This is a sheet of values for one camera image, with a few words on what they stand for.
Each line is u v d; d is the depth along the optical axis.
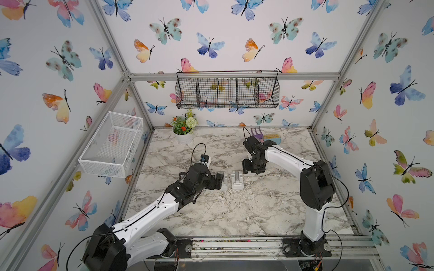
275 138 1.14
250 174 0.84
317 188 0.50
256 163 0.78
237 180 0.93
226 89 0.98
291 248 0.74
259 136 1.18
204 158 0.70
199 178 0.59
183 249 0.73
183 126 1.01
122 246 0.39
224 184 0.91
